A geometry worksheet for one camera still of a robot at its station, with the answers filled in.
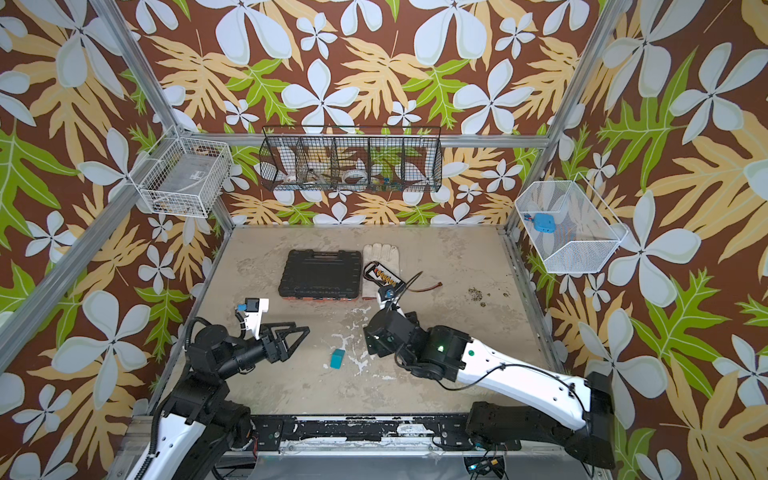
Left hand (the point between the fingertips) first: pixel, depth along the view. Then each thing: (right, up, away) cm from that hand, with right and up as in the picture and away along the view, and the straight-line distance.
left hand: (300, 326), depth 70 cm
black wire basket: (+26, +50, +28) cm, 62 cm away
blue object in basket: (+67, +27, +16) cm, 74 cm away
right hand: (+18, 0, +1) cm, 19 cm away
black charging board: (+20, +9, +31) cm, 38 cm away
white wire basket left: (-39, +40, +16) cm, 58 cm away
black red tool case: (-1, +10, +30) cm, 32 cm away
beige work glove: (+20, +17, +40) cm, 48 cm away
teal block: (+6, -13, +16) cm, 22 cm away
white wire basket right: (+74, +24, +13) cm, 79 cm away
